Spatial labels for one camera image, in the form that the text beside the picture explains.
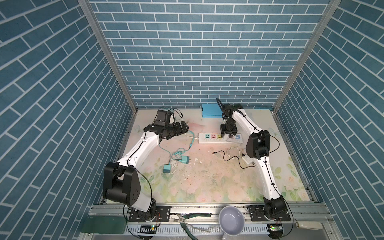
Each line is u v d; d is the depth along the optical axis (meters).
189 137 1.03
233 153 0.98
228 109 0.80
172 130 0.73
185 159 0.91
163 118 0.66
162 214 0.74
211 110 1.16
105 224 0.69
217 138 1.00
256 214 0.73
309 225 0.68
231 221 0.71
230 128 0.89
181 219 0.71
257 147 0.66
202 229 0.71
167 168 0.89
